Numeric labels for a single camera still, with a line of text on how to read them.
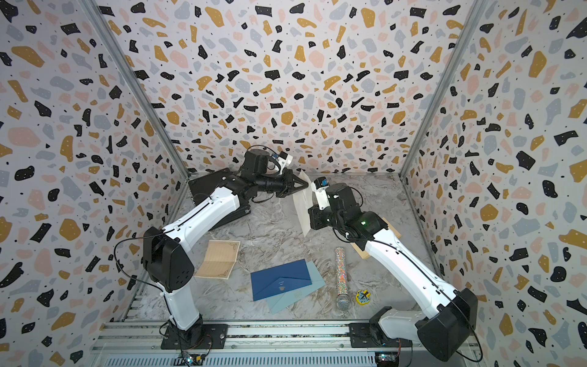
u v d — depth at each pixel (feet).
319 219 2.13
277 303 2.66
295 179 2.45
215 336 2.41
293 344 2.40
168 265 1.51
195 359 2.35
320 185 2.13
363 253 3.05
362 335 2.41
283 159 2.45
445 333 1.23
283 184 2.30
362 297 2.67
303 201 2.61
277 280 2.73
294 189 2.40
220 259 3.02
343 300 2.59
